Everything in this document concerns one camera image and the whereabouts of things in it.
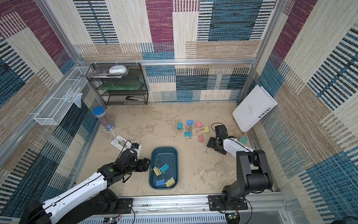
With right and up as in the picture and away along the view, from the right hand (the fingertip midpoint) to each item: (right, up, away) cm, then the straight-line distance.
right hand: (214, 144), depth 95 cm
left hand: (-43, -7, -12) cm, 45 cm away
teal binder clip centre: (-17, +6, +7) cm, 20 cm away
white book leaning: (+22, +24, -8) cm, 33 cm away
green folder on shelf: (-65, +40, +5) cm, 77 cm away
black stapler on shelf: (-60, +32, +15) cm, 70 cm away
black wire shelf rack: (-76, +47, -3) cm, 89 cm away
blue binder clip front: (-34, -19, -15) cm, 42 cm away
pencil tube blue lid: (-74, +21, -5) cm, 77 cm away
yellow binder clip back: (-4, +9, +9) cm, 13 cm away
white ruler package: (-64, +1, +2) cm, 64 cm away
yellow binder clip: (-36, -13, -12) cm, 41 cm away
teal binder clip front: (-32, -12, -10) cm, 36 cm away
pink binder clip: (-9, +4, +5) cm, 11 cm away
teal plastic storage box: (-30, -6, -3) cm, 31 cm away
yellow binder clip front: (-28, -18, -17) cm, 37 cm away
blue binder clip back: (-15, +14, +14) cm, 25 cm away
